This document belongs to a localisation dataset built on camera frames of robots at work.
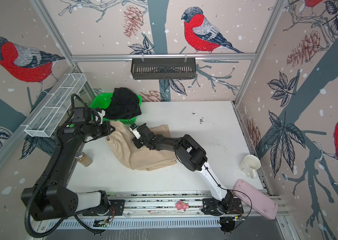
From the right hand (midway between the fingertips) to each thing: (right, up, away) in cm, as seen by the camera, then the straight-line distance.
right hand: (134, 139), depth 97 cm
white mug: (+69, -12, -15) cm, 72 cm away
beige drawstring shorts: (+6, -11, -8) cm, 14 cm away
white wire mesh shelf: (-37, +20, -19) cm, 46 cm away
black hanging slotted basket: (+19, +50, +8) cm, 54 cm away
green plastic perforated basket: (-30, +28, +20) cm, 45 cm away
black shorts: (-11, +24, +14) cm, 30 cm away
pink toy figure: (+30, -28, -25) cm, 48 cm away
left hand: (-6, +10, -19) cm, 22 cm away
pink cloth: (+70, -28, -23) cm, 79 cm away
